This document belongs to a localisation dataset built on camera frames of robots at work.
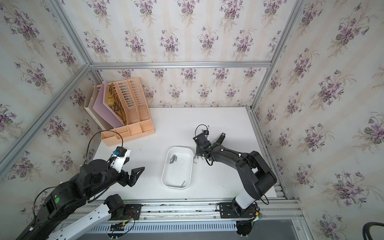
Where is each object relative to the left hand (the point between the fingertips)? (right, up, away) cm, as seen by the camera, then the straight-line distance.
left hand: (138, 165), depth 64 cm
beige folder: (-36, +37, +25) cm, 57 cm away
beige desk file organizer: (-13, +18, +35) cm, 41 cm away
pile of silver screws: (+12, -4, +28) cm, 30 cm away
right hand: (+30, +2, +29) cm, 42 cm away
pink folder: (-28, +27, +20) cm, 44 cm away
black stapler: (+43, +7, +35) cm, 56 cm away
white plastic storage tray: (+14, -9, +25) cm, 30 cm away
